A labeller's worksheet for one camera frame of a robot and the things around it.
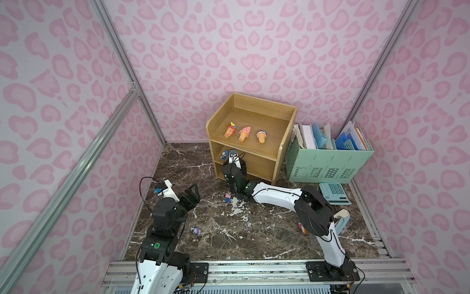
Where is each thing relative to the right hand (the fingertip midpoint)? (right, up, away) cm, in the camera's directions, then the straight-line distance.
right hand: (231, 161), depth 88 cm
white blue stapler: (+52, -26, -4) cm, 58 cm away
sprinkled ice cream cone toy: (0, +13, -10) cm, 17 cm away
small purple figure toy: (-15, -31, -6) cm, 35 cm away
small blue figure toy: (-3, +3, 0) cm, 4 cm away
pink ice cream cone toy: (+6, +12, -12) cm, 18 cm away
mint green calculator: (+53, -17, +6) cm, 56 cm away
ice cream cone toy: (+13, +11, -13) cm, 22 cm away
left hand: (-15, -10, -16) cm, 24 cm away
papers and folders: (+38, +12, -2) cm, 40 cm away
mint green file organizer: (+46, -3, +1) cm, 46 cm away
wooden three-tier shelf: (+12, +15, -6) cm, 20 cm away
